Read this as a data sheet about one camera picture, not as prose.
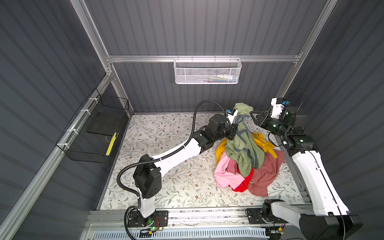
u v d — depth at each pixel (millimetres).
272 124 594
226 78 908
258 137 889
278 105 607
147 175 447
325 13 717
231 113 633
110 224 725
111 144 694
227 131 664
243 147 710
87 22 725
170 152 495
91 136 721
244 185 794
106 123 749
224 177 828
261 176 847
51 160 541
